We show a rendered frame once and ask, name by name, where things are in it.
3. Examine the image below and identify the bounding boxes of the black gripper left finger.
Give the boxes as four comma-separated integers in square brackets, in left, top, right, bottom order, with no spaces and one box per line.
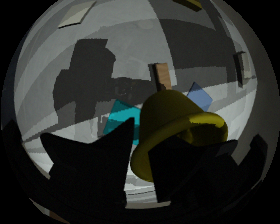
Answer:
[40,117,135,203]

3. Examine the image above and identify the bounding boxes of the tan flat bar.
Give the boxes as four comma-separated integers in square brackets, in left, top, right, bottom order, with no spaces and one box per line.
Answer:
[151,63,172,92]

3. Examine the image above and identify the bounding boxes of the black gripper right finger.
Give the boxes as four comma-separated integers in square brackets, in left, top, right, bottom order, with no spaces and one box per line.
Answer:
[147,134,239,203]

